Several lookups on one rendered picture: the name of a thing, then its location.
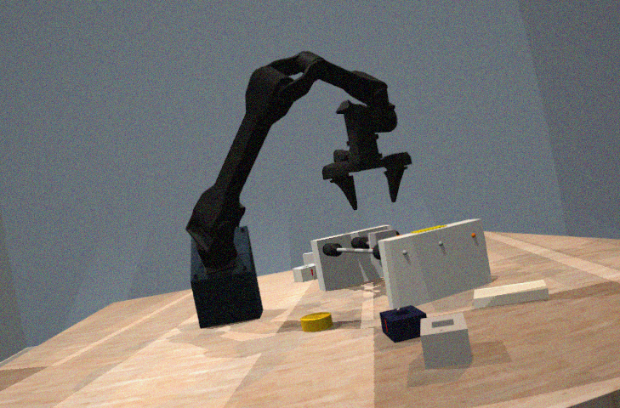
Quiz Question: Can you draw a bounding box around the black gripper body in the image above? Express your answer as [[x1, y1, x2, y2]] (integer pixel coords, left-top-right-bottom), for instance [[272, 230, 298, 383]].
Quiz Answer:
[[322, 130, 412, 179]]

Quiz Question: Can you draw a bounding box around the yellow short cylinder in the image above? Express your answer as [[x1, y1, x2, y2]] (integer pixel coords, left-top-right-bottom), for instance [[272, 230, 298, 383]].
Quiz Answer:
[[300, 312, 333, 332]]

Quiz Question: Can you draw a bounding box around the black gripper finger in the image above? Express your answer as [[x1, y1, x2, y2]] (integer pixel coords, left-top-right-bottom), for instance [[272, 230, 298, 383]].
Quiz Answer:
[[330, 175, 357, 210], [384, 167, 408, 202]]

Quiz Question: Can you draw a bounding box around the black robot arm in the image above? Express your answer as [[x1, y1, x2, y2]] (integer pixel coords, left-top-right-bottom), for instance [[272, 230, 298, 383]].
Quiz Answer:
[[185, 50, 397, 275]]

